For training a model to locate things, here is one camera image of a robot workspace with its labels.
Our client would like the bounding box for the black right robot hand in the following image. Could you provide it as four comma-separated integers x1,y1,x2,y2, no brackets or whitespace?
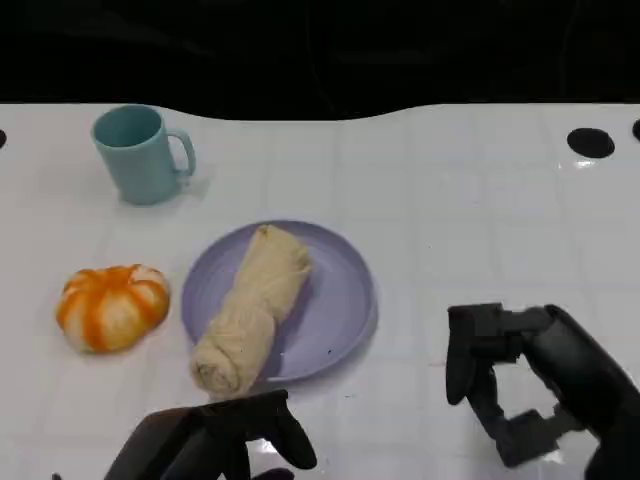
446,302,640,480

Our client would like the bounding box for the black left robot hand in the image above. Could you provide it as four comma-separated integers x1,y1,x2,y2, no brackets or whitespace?
103,388,318,480

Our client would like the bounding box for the beige towel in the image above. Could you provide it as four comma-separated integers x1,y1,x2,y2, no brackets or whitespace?
189,224,314,401

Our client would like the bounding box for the orange and white bread roll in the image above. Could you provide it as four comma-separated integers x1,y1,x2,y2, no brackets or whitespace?
55,264,171,355

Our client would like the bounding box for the lilac plate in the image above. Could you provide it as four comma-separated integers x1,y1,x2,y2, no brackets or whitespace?
180,220,380,385

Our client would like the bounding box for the pale green mug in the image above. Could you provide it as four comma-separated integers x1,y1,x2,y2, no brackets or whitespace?
90,104,197,207

